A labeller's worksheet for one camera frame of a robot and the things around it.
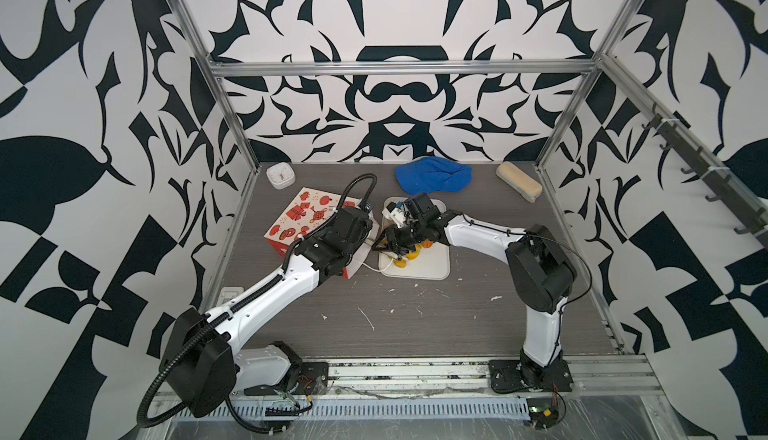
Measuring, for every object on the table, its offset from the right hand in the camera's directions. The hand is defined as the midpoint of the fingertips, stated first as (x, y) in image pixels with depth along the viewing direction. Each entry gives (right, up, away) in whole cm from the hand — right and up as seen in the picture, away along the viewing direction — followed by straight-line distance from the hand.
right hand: (377, 247), depth 86 cm
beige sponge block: (+51, +20, +26) cm, 61 cm away
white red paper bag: (-21, +10, +6) cm, 24 cm away
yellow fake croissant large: (+7, -6, +5) cm, 10 cm away
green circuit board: (+39, -36, -15) cm, 55 cm away
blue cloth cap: (+20, +22, +27) cm, 40 cm away
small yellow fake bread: (+11, -4, +8) cm, 14 cm away
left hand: (-9, +9, -5) cm, 14 cm away
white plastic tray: (+17, -6, +6) cm, 19 cm away
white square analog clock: (-36, +22, +26) cm, 50 cm away
